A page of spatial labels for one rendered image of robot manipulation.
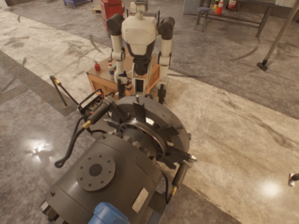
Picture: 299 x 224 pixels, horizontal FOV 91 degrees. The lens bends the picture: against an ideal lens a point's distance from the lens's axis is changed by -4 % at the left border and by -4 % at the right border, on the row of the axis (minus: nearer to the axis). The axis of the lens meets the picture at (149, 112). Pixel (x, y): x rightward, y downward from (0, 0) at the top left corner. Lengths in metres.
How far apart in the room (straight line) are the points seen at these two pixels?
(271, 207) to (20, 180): 2.69
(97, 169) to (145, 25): 1.03
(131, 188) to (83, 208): 0.25
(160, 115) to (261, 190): 1.49
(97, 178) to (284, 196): 1.93
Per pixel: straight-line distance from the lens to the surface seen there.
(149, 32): 1.28
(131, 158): 0.97
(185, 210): 1.79
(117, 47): 1.49
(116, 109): 1.26
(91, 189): 0.89
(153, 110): 1.06
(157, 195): 1.52
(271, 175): 2.31
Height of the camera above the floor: 1.73
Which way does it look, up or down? 47 degrees down
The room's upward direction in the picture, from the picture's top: straight up
